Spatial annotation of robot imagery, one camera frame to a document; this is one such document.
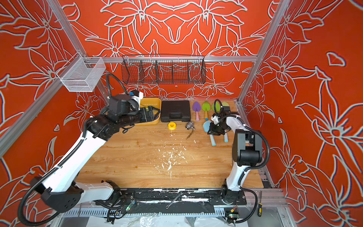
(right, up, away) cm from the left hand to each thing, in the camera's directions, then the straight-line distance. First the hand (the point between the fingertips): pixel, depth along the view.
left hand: (155, 110), depth 66 cm
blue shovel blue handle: (+44, -18, +28) cm, 55 cm away
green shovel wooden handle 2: (+34, +2, +13) cm, 36 cm away
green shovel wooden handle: (+34, +3, +47) cm, 58 cm away
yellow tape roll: (+6, -11, +34) cm, 36 cm away
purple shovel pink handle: (+26, +3, +47) cm, 54 cm away
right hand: (+32, -14, +26) cm, 44 cm away
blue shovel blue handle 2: (+30, -11, +29) cm, 43 cm away
